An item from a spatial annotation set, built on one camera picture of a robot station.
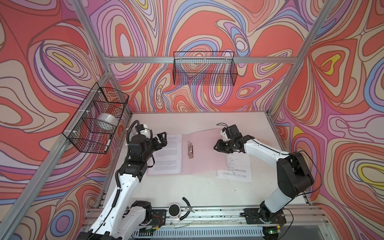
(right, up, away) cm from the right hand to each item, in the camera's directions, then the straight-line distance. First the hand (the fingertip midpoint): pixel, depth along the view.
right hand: (217, 150), depth 90 cm
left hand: (-32, +11, -14) cm, 36 cm away
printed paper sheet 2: (+13, -10, 0) cm, 16 cm away
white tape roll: (-57, +19, -15) cm, 62 cm away
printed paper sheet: (-31, -6, +3) cm, 31 cm away
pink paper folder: (-11, -4, +6) cm, 13 cm away
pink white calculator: (+35, +4, +11) cm, 37 cm away
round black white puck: (-24, -26, -19) cm, 40 cm away
